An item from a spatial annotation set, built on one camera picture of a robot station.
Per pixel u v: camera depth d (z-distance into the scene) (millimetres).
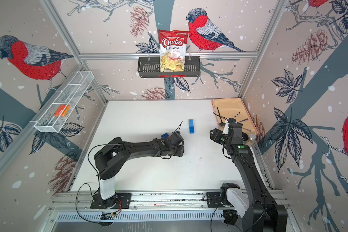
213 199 728
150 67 947
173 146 723
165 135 952
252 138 835
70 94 829
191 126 1007
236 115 1102
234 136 606
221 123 1045
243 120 1055
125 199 730
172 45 853
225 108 1153
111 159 489
